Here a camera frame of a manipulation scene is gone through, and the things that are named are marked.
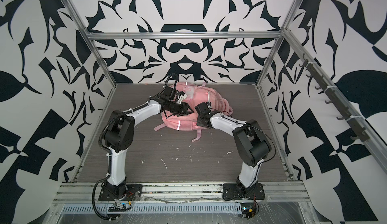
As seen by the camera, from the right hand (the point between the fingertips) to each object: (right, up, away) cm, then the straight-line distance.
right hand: (202, 120), depth 95 cm
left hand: (-7, +7, -3) cm, 10 cm away
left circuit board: (-42, -38, -22) cm, 61 cm away
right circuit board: (+20, -39, -24) cm, 50 cm away
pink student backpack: (-4, +17, +8) cm, 19 cm away
